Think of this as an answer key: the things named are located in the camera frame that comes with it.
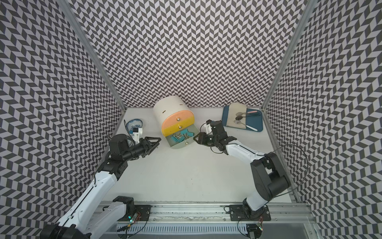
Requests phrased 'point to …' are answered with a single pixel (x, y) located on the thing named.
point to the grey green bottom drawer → (174, 143)
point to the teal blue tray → (254, 119)
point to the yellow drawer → (171, 129)
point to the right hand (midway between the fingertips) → (196, 141)
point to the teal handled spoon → (240, 117)
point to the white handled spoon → (238, 122)
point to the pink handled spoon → (240, 113)
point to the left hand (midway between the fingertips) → (160, 142)
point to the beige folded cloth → (233, 108)
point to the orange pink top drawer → (177, 117)
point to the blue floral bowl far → (134, 124)
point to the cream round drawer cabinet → (165, 105)
